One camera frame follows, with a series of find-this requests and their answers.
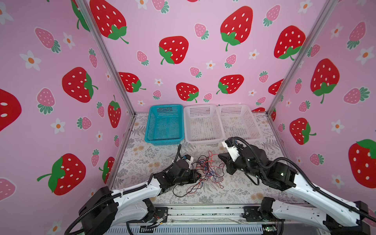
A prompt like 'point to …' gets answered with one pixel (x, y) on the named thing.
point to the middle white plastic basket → (202, 124)
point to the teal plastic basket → (165, 125)
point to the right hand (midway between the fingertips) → (218, 154)
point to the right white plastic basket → (238, 120)
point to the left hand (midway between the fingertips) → (202, 176)
